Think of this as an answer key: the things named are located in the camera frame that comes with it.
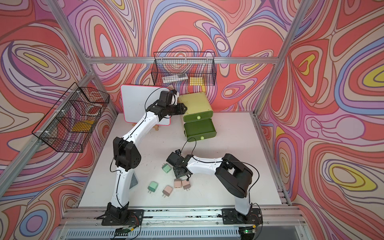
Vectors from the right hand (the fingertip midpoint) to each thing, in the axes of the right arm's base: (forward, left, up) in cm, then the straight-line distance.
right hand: (184, 173), depth 89 cm
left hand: (+33, -2, +23) cm, 40 cm away
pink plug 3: (-8, -1, +2) cm, 8 cm away
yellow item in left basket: (+12, +47, +33) cm, 58 cm away
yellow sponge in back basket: (+44, -10, +35) cm, 57 cm away
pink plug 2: (-7, +4, +3) cm, 8 cm away
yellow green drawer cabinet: (+38, -8, +23) cm, 45 cm away
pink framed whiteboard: (+47, +34, +20) cm, 61 cm away
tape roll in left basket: (+29, +52, +28) cm, 66 cm away
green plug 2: (-8, +18, +2) cm, 19 cm away
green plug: (+3, +11, +3) cm, 11 cm away
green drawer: (+24, -10, +11) cm, 29 cm away
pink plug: (-11, +9, +2) cm, 14 cm away
